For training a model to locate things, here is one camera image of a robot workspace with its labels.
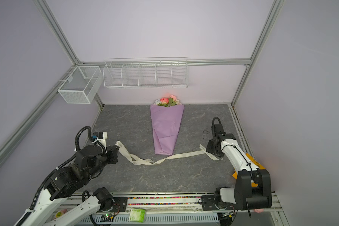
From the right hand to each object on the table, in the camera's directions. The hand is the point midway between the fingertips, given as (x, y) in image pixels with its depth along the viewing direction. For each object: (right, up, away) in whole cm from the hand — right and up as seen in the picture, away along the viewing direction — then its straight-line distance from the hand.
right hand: (213, 152), depth 86 cm
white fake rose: (-39, +34, +30) cm, 60 cm away
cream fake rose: (-22, +34, +32) cm, 52 cm away
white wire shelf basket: (-43, +55, +16) cm, 71 cm away
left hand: (-51, +6, -19) cm, 55 cm away
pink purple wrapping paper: (-31, +18, +19) cm, 40 cm away
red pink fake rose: (-33, +35, +27) cm, 55 cm away
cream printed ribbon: (-47, -5, -3) cm, 47 cm away
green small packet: (-43, -28, -17) cm, 54 cm away
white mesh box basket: (-90, +43, +10) cm, 100 cm away
